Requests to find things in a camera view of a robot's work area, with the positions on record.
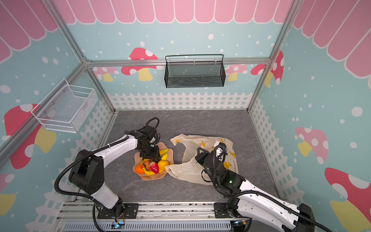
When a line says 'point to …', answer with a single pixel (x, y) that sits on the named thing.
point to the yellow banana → (163, 152)
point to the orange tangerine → (139, 168)
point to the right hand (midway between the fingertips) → (195, 148)
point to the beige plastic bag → (190, 169)
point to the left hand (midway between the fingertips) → (155, 159)
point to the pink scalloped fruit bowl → (138, 159)
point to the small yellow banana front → (149, 173)
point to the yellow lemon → (161, 164)
